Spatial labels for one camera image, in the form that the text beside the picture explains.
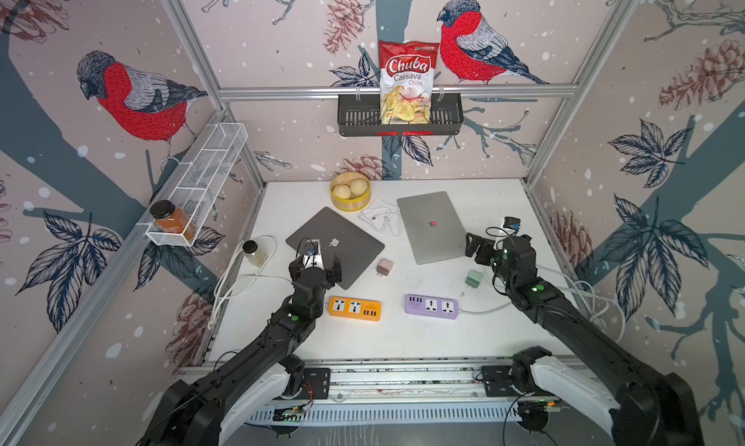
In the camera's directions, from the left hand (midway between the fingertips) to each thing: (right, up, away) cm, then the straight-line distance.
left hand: (323, 249), depth 83 cm
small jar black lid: (-24, -3, +8) cm, 25 cm away
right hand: (+46, +4, 0) cm, 46 cm away
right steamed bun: (+8, +20, +29) cm, 36 cm away
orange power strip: (+13, -18, 0) cm, 22 cm away
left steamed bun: (+2, +18, +27) cm, 33 cm away
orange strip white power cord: (-30, -9, +14) cm, 35 cm away
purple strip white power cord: (+84, -20, +6) cm, 86 cm away
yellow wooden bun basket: (+6, +13, +27) cm, 31 cm away
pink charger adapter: (+18, -8, +11) cm, 22 cm away
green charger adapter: (+47, -11, +7) cm, 48 cm away
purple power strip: (+32, -17, +1) cm, 36 cm away
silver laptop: (+36, +5, +24) cm, 44 cm away
